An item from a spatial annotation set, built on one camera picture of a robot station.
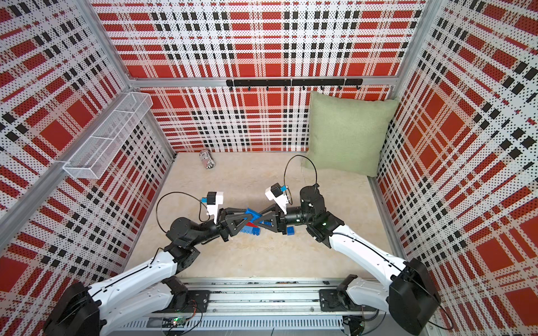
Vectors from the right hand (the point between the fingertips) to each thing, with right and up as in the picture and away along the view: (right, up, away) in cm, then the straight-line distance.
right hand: (260, 220), depth 66 cm
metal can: (-35, +23, +49) cm, 64 cm away
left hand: (-1, +2, -1) cm, 3 cm away
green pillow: (+38, +34, +30) cm, 59 cm away
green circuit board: (-29, -35, +3) cm, 46 cm away
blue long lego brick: (-1, +2, -2) cm, 3 cm away
